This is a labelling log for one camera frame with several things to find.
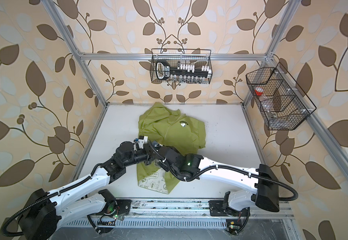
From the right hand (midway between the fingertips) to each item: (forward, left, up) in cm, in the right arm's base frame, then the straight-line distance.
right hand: (163, 154), depth 73 cm
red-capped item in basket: (+28, -52, +15) cm, 61 cm away
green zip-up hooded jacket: (+27, 0, -15) cm, 31 cm away
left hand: (+1, -1, +2) cm, 3 cm away
